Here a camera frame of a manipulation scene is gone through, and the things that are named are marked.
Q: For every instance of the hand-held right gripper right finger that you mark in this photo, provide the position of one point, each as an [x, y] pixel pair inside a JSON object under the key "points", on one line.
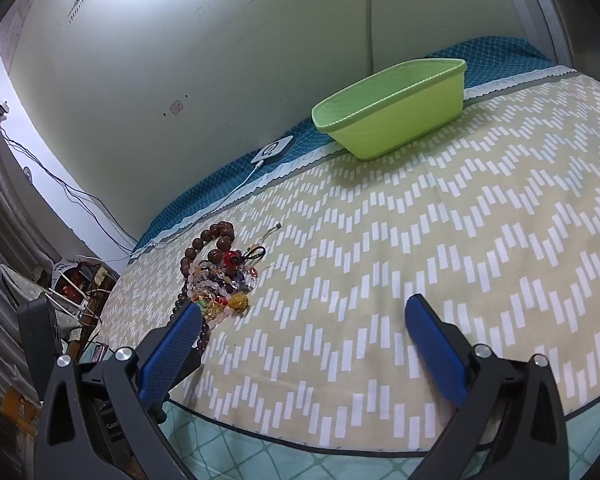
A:
{"points": [[437, 355]]}

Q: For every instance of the grey patterned board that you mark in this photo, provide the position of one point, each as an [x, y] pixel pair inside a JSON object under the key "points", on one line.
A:
{"points": [[22, 282]]}

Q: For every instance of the blue patterned bed sheet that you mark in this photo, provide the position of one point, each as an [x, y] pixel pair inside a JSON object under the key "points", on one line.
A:
{"points": [[490, 55]]}

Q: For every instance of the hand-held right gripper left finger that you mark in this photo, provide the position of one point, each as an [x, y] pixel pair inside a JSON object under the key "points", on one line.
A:
{"points": [[172, 355]]}

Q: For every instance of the green plastic basket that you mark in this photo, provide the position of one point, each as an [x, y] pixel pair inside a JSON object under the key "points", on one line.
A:
{"points": [[395, 125]]}

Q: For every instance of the beige chevron blanket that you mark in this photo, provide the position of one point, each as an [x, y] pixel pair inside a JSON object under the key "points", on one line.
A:
{"points": [[380, 260]]}

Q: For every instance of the white flat electronic device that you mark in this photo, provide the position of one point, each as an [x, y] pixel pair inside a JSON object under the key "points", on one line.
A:
{"points": [[272, 151]]}

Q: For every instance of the aluminium window frame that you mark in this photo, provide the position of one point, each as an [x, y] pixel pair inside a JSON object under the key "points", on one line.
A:
{"points": [[535, 15]]}

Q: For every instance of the small wall sticker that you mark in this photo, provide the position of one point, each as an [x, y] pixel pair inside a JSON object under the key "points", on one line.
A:
{"points": [[175, 107]]}

